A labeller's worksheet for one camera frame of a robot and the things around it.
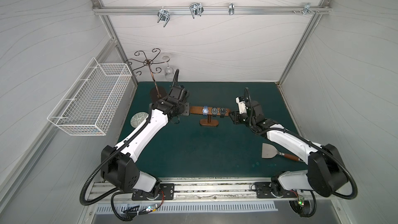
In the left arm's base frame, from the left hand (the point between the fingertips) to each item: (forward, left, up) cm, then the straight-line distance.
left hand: (185, 107), depth 82 cm
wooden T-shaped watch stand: (+2, -7, -5) cm, 9 cm away
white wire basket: (-7, +41, +11) cm, 43 cm away
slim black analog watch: (+1, -16, -5) cm, 17 cm away
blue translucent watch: (+1, -11, -5) cm, 12 cm away
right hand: (+1, -26, -6) cm, 26 cm away
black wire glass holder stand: (+20, +22, -12) cm, 32 cm away
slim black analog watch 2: (+1, -21, -5) cm, 21 cm away
